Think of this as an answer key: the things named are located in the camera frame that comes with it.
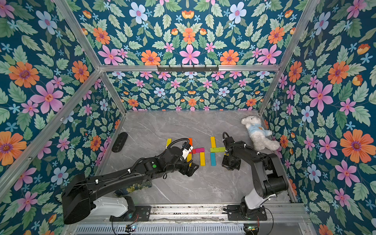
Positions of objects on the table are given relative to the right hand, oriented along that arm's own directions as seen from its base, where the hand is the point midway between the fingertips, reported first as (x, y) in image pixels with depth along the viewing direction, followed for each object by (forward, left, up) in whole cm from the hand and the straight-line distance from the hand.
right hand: (230, 166), depth 90 cm
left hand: (-5, +21, +15) cm, 26 cm away
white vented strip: (-33, +21, -1) cm, 39 cm away
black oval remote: (+14, +75, +5) cm, 76 cm away
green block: (+13, +4, -2) cm, 14 cm away
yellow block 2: (+17, +10, +1) cm, 20 cm away
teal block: (+5, +10, 0) cm, 11 cm away
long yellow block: (+17, +41, +2) cm, 44 cm away
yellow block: (+2, +17, +1) cm, 17 cm away
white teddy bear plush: (+19, -20, +9) cm, 29 cm away
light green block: (+11, +9, +2) cm, 14 cm away
